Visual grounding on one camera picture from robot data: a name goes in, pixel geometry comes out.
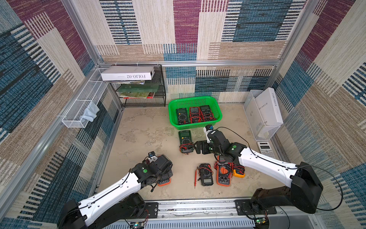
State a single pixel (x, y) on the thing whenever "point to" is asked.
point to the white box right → (268, 106)
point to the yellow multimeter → (238, 171)
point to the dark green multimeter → (182, 116)
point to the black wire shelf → (137, 94)
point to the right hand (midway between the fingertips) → (199, 143)
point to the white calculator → (265, 148)
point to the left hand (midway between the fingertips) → (165, 172)
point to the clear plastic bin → (260, 130)
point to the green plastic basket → (187, 102)
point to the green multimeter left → (186, 145)
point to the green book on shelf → (144, 88)
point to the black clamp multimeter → (206, 174)
